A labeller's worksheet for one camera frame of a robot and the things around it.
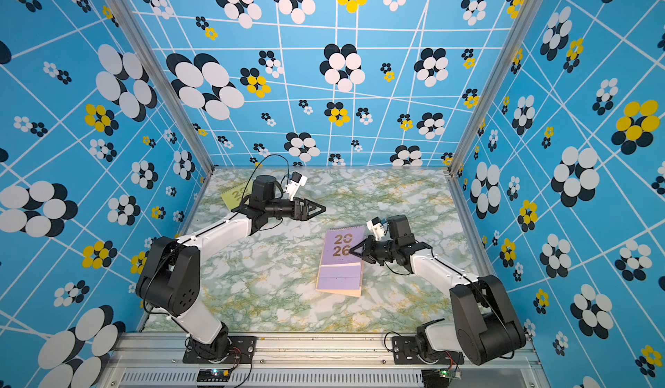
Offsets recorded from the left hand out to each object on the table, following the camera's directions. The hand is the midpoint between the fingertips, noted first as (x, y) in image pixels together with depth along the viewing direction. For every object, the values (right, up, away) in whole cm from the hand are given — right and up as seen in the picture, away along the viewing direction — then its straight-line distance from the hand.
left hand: (322, 206), depth 83 cm
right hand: (+11, -15, +1) cm, 18 cm away
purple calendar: (+6, -11, +4) cm, 14 cm away
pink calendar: (+6, -22, +2) cm, 23 cm away
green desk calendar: (-40, +4, +26) cm, 48 cm away
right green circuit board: (+33, -46, -14) cm, 58 cm away
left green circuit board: (-30, -47, -11) cm, 57 cm away
